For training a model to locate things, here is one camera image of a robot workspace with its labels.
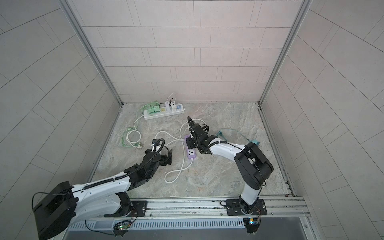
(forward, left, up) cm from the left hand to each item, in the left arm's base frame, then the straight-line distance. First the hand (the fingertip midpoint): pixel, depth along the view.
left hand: (170, 148), depth 83 cm
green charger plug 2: (+31, +18, -3) cm, 36 cm away
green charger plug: (+32, +14, -2) cm, 35 cm away
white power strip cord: (+7, +26, -7) cm, 28 cm away
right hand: (+6, -9, -3) cm, 12 cm away
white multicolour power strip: (+34, -2, -6) cm, 35 cm away
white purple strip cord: (+11, -5, -8) cm, 14 cm away
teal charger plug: (+9, -52, -7) cm, 54 cm away
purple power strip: (0, -12, -5) cm, 13 cm away
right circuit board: (-34, -41, -8) cm, 54 cm away
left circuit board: (-35, +16, -4) cm, 39 cm away
